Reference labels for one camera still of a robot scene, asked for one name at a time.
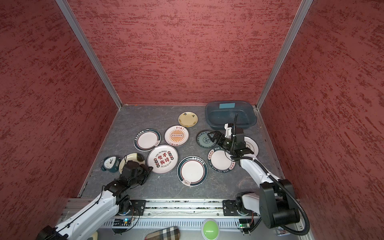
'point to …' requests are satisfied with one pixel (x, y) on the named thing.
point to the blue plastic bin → (218, 113)
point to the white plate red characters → (163, 158)
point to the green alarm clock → (110, 163)
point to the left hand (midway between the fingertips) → (154, 171)
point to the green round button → (210, 229)
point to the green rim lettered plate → (219, 161)
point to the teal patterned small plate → (204, 140)
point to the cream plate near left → (135, 157)
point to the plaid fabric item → (170, 233)
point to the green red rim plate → (192, 171)
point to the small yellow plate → (188, 119)
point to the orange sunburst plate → (176, 135)
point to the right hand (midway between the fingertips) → (209, 139)
